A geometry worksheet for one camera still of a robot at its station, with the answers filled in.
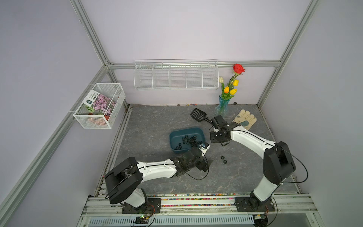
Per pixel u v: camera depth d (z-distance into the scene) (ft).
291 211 2.38
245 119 3.56
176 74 3.23
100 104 2.42
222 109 3.56
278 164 1.51
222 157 2.99
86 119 2.28
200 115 3.75
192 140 3.18
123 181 1.40
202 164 2.39
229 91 2.92
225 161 2.92
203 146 2.33
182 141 3.24
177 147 3.15
